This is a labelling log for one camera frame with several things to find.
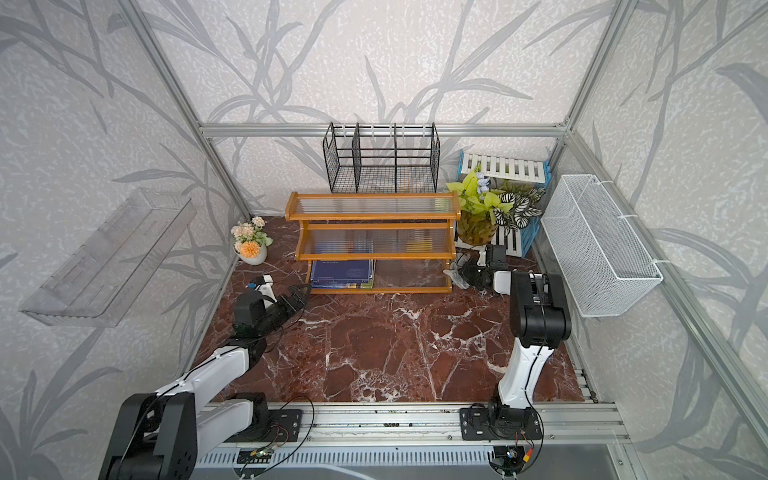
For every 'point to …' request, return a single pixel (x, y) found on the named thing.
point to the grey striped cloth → (455, 273)
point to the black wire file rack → (382, 159)
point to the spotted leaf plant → (524, 207)
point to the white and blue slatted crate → (506, 172)
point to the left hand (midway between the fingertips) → (304, 292)
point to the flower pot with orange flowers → (251, 242)
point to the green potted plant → (481, 208)
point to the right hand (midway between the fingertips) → (458, 267)
